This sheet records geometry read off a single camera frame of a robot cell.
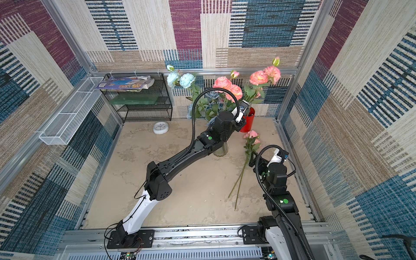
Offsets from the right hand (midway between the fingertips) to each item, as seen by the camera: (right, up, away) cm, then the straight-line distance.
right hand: (262, 159), depth 77 cm
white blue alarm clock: (-58, +17, +35) cm, 70 cm away
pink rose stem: (-1, +2, +22) cm, 22 cm away
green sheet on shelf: (-71, +34, +25) cm, 83 cm away
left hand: (-10, +23, 0) cm, 25 cm away
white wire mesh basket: (-88, +14, -6) cm, 89 cm away
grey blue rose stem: (-23, +26, +2) cm, 34 cm away
